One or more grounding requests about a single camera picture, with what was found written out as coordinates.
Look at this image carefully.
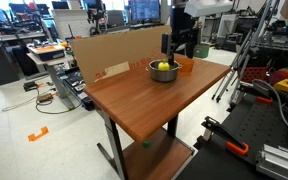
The wooden table with metal legs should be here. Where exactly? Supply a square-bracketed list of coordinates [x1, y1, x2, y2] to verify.
[83, 54, 232, 180]

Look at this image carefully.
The brown small floor box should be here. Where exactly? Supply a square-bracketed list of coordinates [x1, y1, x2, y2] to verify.
[36, 93, 55, 104]

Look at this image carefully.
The black power adapter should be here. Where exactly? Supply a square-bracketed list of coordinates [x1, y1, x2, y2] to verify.
[23, 80, 40, 93]

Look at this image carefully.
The grey laptop screen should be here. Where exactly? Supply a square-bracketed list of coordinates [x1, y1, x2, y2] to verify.
[106, 9, 126, 28]

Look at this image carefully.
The red plastic basket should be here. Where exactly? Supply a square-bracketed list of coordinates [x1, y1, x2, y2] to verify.
[240, 65, 270, 84]

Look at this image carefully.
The computer monitor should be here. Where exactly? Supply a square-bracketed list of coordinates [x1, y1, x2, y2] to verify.
[129, 0, 162, 24]

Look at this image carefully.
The green bin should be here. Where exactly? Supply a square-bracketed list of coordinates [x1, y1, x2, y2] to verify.
[193, 43, 211, 60]

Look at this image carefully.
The black table control box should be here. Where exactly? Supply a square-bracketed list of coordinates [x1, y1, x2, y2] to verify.
[80, 95, 96, 112]

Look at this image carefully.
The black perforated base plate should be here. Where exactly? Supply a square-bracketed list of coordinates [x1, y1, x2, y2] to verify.
[175, 93, 288, 180]

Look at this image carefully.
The small grey side table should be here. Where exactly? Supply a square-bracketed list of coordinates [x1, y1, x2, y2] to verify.
[26, 52, 77, 111]

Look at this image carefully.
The brown cardboard board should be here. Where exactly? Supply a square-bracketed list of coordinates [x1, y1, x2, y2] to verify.
[69, 25, 173, 85]

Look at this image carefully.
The yellow bell pepper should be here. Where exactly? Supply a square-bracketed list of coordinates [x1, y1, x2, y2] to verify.
[157, 59, 171, 72]

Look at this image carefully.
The white pegboard panel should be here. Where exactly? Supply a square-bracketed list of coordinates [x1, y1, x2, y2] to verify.
[52, 8, 92, 41]

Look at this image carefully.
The silver metal pot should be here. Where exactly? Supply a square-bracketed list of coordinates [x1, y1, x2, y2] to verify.
[145, 58, 183, 83]

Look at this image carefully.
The grey metal tripod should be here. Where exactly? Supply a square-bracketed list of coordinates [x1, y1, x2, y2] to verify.
[211, 0, 276, 104]

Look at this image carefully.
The white box with orange lid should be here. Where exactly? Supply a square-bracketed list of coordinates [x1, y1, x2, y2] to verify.
[27, 43, 67, 63]

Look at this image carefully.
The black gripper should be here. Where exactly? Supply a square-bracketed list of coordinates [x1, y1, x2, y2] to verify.
[168, 27, 200, 67]

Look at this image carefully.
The black clamp with orange handle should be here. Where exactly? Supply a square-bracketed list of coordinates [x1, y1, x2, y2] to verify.
[201, 115, 251, 157]
[238, 81, 274, 105]

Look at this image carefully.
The aluminium extrusion profile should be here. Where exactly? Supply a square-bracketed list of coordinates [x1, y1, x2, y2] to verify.
[255, 143, 288, 180]

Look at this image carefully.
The orange translucent cup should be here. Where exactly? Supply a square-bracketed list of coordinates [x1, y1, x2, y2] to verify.
[176, 57, 196, 74]

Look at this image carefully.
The black camera rig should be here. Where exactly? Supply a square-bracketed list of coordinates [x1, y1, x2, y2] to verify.
[87, 0, 107, 36]

